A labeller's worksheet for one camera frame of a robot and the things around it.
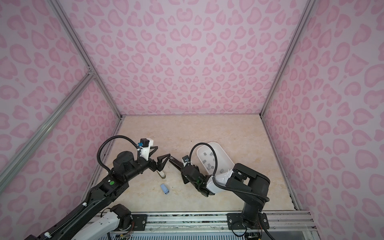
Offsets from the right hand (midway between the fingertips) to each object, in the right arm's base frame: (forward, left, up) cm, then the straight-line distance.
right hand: (184, 168), depth 88 cm
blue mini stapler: (-13, +9, -1) cm, 16 cm away
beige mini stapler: (-4, +12, 0) cm, 13 cm away
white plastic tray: (+10, -13, -4) cm, 17 cm away
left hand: (-1, +8, +22) cm, 24 cm away
